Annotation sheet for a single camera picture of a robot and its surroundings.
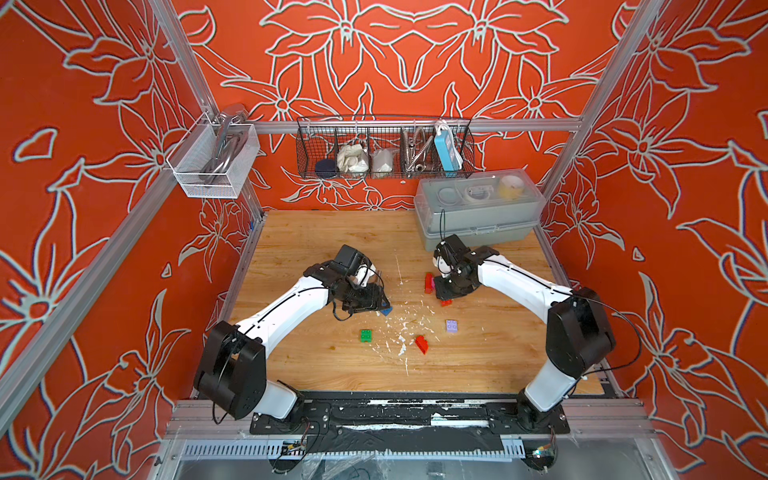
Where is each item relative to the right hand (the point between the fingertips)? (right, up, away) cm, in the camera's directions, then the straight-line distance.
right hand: (436, 293), depth 88 cm
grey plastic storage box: (+20, +27, +13) cm, 36 cm away
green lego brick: (-21, -12, -2) cm, 24 cm away
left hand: (-16, -2, -7) cm, 18 cm away
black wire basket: (-15, +47, +8) cm, 50 cm away
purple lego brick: (+5, -10, 0) cm, 11 cm away
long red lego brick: (+3, -2, -2) cm, 4 cm away
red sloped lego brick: (-5, -14, -4) cm, 15 cm away
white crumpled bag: (-26, +42, +4) cm, 49 cm away
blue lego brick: (-15, -7, +5) cm, 17 cm away
